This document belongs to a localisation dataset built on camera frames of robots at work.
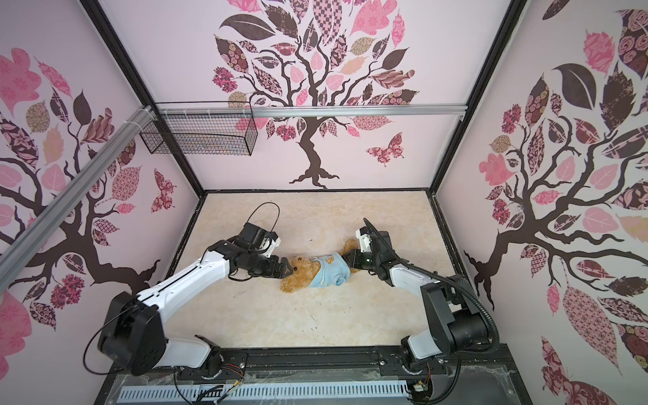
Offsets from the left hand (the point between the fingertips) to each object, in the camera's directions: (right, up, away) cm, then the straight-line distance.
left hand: (281, 274), depth 82 cm
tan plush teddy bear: (+8, +1, +1) cm, 8 cm away
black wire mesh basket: (-33, +54, +13) cm, 64 cm away
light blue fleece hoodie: (+18, +1, +1) cm, 18 cm away
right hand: (+22, +6, +7) cm, 24 cm away
